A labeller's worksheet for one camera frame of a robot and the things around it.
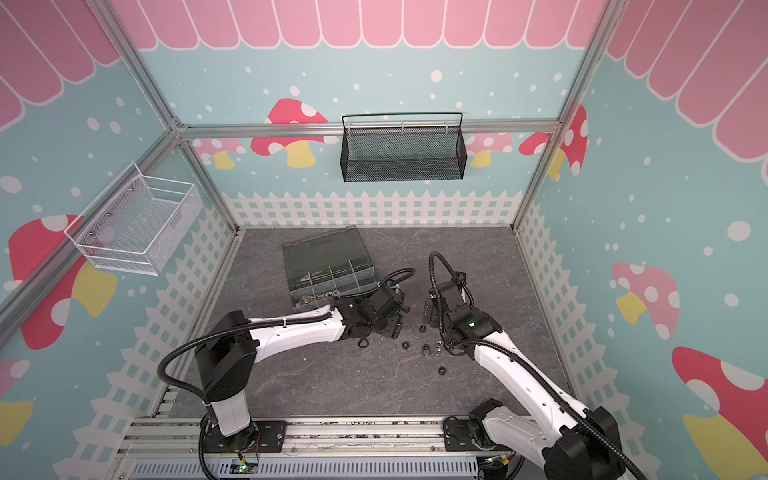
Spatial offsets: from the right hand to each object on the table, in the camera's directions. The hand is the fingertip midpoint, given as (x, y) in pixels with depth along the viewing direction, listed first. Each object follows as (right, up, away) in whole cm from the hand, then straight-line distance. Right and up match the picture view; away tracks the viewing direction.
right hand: (442, 308), depth 82 cm
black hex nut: (-5, -8, +10) cm, 14 cm away
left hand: (-15, -5, +5) cm, 16 cm away
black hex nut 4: (0, -18, +3) cm, 18 cm away
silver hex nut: (0, -13, +7) cm, 15 cm away
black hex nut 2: (-10, -12, +8) cm, 18 cm away
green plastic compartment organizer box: (-37, +12, +21) cm, 44 cm away
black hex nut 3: (-4, -13, +7) cm, 16 cm away
